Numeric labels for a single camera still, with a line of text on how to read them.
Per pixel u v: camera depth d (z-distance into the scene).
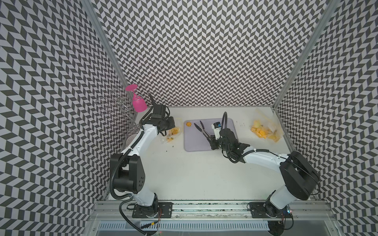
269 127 0.92
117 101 1.02
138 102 0.94
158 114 0.68
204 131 0.93
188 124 1.08
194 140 0.96
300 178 0.44
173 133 1.01
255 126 1.04
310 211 0.75
